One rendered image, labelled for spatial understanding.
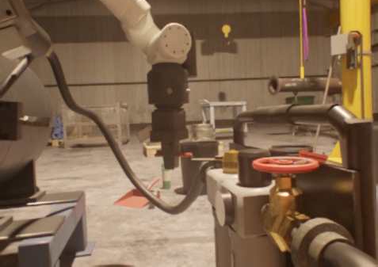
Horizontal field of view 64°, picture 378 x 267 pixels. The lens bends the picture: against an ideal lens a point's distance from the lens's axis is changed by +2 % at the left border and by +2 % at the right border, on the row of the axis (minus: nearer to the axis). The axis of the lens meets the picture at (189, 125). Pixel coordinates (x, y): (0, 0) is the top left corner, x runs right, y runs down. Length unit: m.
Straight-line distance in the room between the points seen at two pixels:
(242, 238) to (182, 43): 0.37
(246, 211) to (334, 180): 0.11
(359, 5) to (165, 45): 3.27
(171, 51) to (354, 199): 0.40
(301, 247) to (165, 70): 0.42
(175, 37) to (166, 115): 0.15
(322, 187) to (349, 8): 3.42
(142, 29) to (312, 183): 0.47
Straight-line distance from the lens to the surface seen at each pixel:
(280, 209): 0.35
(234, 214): 0.42
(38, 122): 0.66
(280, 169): 0.33
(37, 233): 0.97
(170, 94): 0.60
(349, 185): 0.34
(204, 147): 2.10
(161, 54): 0.61
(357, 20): 3.70
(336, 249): 0.29
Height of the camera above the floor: 0.56
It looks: 1 degrees down
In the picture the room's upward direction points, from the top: 3 degrees counter-clockwise
